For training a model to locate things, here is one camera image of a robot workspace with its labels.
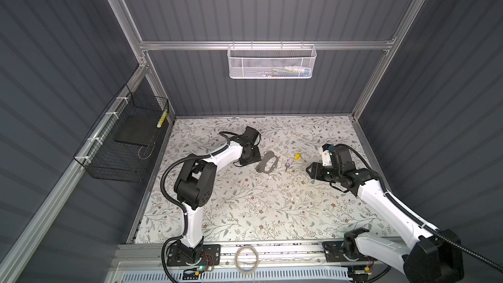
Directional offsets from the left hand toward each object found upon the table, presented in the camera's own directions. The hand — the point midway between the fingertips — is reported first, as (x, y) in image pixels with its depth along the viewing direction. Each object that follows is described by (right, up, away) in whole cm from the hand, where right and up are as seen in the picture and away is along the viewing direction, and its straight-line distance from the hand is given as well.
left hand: (260, 161), depth 95 cm
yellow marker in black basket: (-42, +17, -14) cm, 48 cm away
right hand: (+23, -2, -12) cm, 26 cm away
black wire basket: (-54, +8, -22) cm, 59 cm away
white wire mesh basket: (+8, +60, +29) cm, 67 cm away
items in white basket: (+11, +43, -3) cm, 44 cm away
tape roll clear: (-9, -33, -22) cm, 41 cm away
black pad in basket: (-48, +15, -18) cm, 53 cm away
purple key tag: (+16, -1, +7) cm, 17 cm away
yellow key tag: (+20, +2, +8) cm, 21 cm away
